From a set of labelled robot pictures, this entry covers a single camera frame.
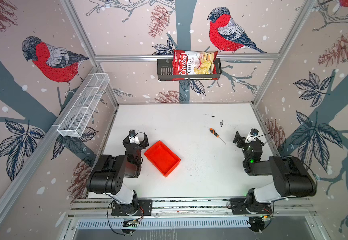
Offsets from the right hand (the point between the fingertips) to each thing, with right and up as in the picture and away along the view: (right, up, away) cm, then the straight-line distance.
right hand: (244, 135), depth 90 cm
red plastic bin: (-49, -14, -3) cm, 51 cm away
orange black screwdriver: (-16, +1, +13) cm, 21 cm away
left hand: (-67, +1, -1) cm, 67 cm away
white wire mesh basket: (-91, +7, -21) cm, 93 cm away
